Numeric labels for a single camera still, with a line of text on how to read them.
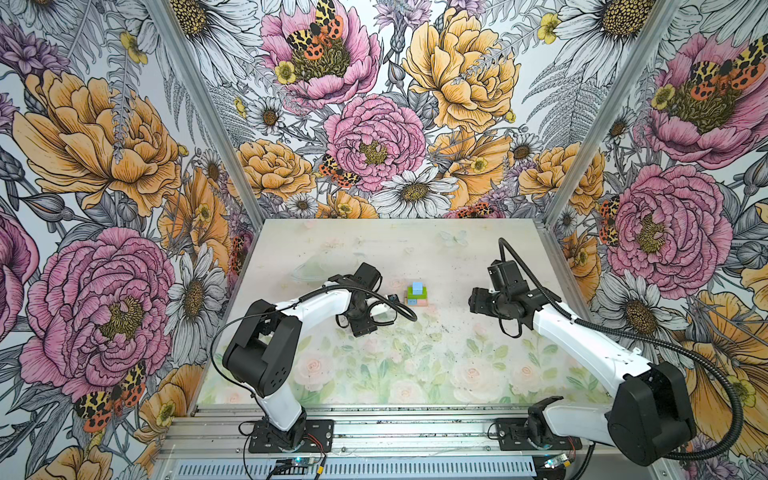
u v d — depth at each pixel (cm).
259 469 70
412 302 96
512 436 74
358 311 78
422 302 96
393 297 83
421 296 94
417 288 92
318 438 73
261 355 46
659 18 73
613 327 90
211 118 90
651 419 40
